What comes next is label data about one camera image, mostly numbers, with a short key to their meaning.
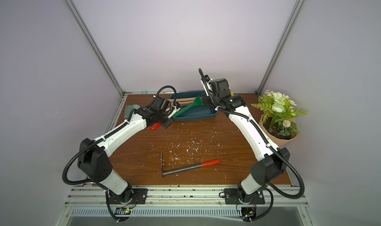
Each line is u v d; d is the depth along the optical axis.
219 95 0.55
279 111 0.71
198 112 1.11
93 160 0.44
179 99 1.14
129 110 1.10
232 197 0.73
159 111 0.64
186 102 1.01
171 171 0.80
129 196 0.67
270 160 0.40
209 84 0.65
